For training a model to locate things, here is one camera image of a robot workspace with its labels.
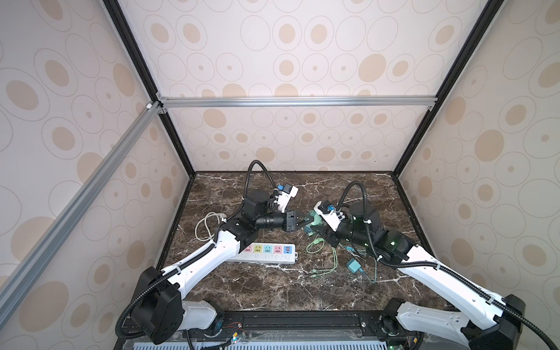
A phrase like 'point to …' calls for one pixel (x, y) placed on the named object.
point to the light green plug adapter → (317, 219)
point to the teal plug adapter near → (354, 265)
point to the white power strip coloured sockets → (273, 253)
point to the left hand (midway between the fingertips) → (316, 222)
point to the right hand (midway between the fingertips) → (324, 218)
